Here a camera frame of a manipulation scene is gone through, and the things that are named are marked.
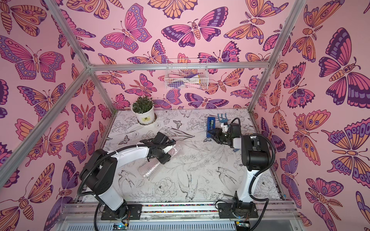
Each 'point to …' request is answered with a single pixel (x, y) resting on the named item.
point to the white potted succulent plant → (143, 108)
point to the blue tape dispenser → (211, 124)
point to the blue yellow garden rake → (222, 120)
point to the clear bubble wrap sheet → (148, 167)
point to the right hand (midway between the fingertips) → (210, 132)
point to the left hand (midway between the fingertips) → (167, 155)
